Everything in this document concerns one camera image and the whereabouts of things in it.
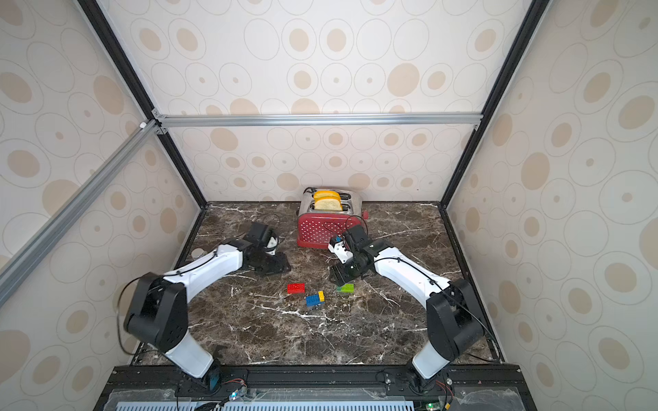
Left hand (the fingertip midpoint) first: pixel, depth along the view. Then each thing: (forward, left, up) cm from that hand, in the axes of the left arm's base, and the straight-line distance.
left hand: (290, 266), depth 88 cm
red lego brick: (-4, -2, -8) cm, 9 cm away
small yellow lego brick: (-8, -11, -6) cm, 15 cm away
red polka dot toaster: (+14, -8, +3) cm, 17 cm away
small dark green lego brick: (-4, -17, -8) cm, 19 cm away
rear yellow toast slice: (+26, -12, +10) cm, 30 cm away
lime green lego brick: (-4, -20, -8) cm, 22 cm away
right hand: (-5, -16, 0) cm, 17 cm away
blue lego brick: (-8, -8, -8) cm, 14 cm away
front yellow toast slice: (+20, -13, +11) cm, 26 cm away
